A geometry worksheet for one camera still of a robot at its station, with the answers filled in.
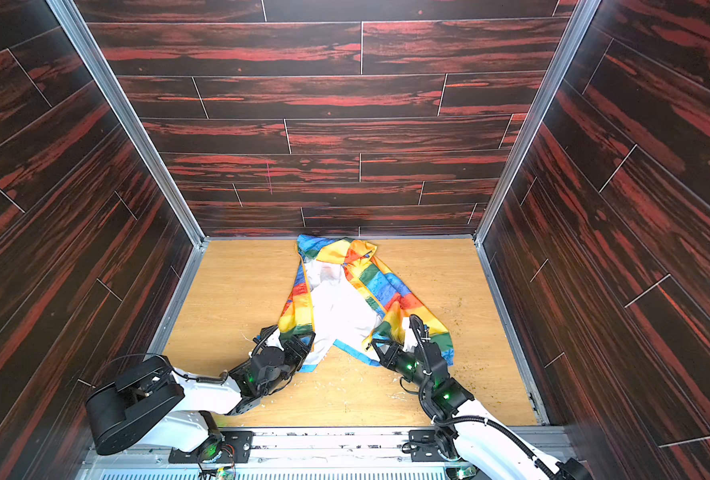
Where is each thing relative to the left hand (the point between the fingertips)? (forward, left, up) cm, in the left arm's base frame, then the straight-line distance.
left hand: (317, 341), depth 85 cm
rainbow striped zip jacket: (+21, -6, -5) cm, 22 cm away
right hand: (-1, -17, +5) cm, 17 cm away
